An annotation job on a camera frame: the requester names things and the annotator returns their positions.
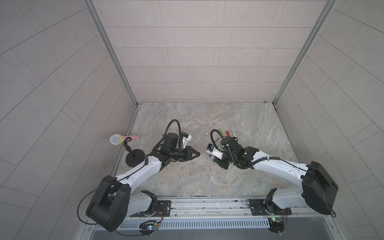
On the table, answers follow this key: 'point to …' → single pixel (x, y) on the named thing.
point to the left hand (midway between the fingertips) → (201, 155)
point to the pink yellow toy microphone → (118, 139)
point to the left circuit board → (148, 227)
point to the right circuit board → (276, 224)
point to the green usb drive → (221, 131)
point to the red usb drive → (228, 133)
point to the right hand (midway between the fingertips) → (214, 158)
